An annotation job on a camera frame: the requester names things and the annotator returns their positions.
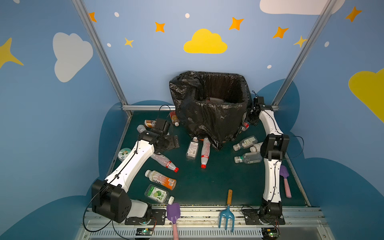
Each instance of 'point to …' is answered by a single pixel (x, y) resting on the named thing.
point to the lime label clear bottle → (158, 194)
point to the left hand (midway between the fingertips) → (172, 144)
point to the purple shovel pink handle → (173, 213)
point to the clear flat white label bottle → (192, 149)
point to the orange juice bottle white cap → (161, 179)
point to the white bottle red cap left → (140, 128)
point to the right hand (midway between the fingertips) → (246, 116)
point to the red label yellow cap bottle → (246, 126)
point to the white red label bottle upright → (205, 152)
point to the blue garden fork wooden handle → (228, 213)
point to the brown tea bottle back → (175, 120)
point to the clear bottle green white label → (246, 143)
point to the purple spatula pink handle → (284, 173)
